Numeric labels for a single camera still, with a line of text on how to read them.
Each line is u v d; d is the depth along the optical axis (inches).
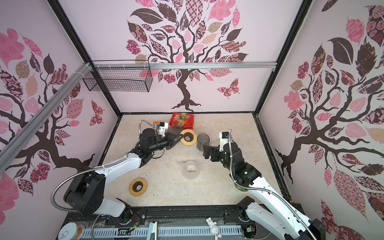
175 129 40.7
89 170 17.8
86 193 16.8
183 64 36.7
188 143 30.8
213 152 25.5
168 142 28.6
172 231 27.4
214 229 26.5
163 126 30.4
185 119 43.5
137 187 32.8
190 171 35.2
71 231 25.9
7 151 19.5
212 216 29.3
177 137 30.5
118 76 37.3
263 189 18.6
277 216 17.2
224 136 25.3
